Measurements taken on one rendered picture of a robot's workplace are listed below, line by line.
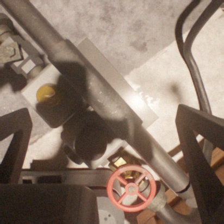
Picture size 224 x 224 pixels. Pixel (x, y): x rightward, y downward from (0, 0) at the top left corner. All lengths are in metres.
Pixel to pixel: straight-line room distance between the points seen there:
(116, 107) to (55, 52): 0.08
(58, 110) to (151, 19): 0.61
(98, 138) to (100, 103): 0.08
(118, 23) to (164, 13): 0.18
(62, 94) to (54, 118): 0.04
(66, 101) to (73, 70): 0.12
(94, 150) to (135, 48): 0.58
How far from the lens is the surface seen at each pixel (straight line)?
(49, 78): 0.33
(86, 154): 0.28
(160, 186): 0.38
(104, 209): 0.61
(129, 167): 0.29
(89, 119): 0.32
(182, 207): 0.76
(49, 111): 0.33
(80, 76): 0.20
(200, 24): 0.70
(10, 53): 0.34
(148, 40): 0.82
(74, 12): 0.85
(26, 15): 0.24
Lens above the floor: 0.77
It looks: 85 degrees down
